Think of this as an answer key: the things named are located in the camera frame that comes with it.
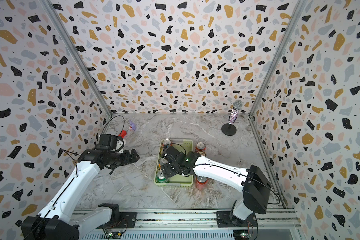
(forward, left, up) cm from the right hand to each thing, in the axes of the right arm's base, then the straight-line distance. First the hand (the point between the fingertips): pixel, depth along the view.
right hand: (167, 169), depth 78 cm
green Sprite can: (-3, +4, -3) cm, 6 cm away
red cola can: (+19, +3, -3) cm, 20 cm away
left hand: (+5, +19, +3) cm, 19 cm away
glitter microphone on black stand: (+39, -40, -13) cm, 57 cm away
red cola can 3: (-5, -17, -4) cm, 19 cm away
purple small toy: (+37, +31, -9) cm, 50 cm away
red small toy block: (+31, +38, -11) cm, 50 cm away
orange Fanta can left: (+3, +5, -4) cm, 7 cm away
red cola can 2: (+16, -18, -3) cm, 24 cm away
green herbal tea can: (+12, +5, -3) cm, 13 cm away
